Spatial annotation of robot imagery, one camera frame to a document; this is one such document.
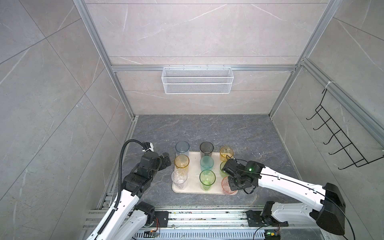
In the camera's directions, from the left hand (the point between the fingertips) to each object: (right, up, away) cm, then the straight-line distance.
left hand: (160, 153), depth 76 cm
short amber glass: (+38, -2, +22) cm, 44 cm away
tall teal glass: (+25, -9, +14) cm, 30 cm away
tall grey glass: (+24, +1, +9) cm, 26 cm away
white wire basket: (+20, +46, +25) cm, 56 cm away
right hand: (+38, -16, +1) cm, 41 cm away
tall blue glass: (+10, 0, +19) cm, 22 cm away
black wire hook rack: (+84, +1, -18) cm, 86 cm away
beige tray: (+17, -20, +7) cm, 27 cm away
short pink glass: (+33, -15, -8) cm, 37 cm away
